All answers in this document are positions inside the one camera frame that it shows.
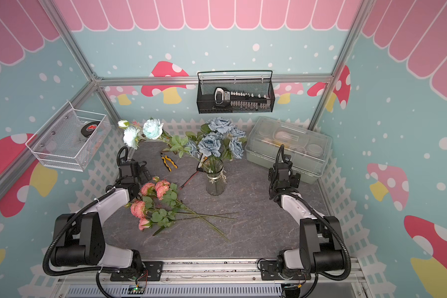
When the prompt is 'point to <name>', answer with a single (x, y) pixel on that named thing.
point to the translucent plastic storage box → (307, 149)
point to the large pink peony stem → (166, 192)
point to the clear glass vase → (216, 178)
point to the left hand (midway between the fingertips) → (137, 177)
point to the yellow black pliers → (165, 158)
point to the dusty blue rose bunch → (218, 137)
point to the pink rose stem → (164, 220)
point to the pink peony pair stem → (139, 209)
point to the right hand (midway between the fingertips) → (285, 170)
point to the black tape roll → (88, 128)
